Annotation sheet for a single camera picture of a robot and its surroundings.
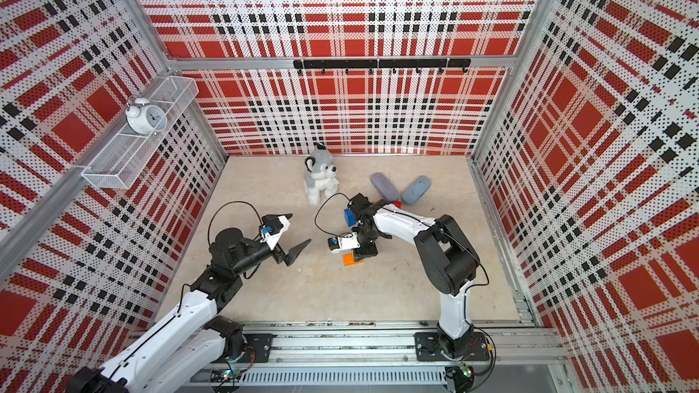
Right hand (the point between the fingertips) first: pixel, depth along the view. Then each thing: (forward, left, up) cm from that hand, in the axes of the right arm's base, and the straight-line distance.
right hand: (363, 248), depth 90 cm
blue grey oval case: (+27, -23, -1) cm, 36 cm away
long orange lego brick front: (-4, +5, -1) cm, 6 cm away
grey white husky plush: (+21, +15, +13) cm, 29 cm away
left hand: (-1, +17, +17) cm, 24 cm away
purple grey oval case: (+27, -8, -1) cm, 28 cm away
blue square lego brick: (+11, +5, +2) cm, 12 cm away
